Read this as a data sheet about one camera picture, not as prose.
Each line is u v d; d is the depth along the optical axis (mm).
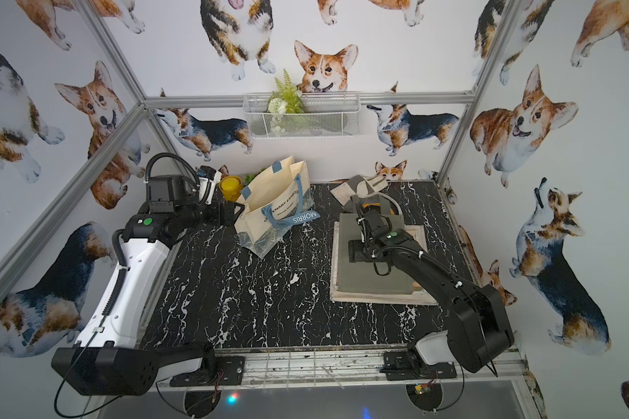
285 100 819
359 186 1172
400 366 733
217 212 647
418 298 858
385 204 1095
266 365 751
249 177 1035
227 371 736
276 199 862
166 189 533
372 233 651
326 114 923
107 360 377
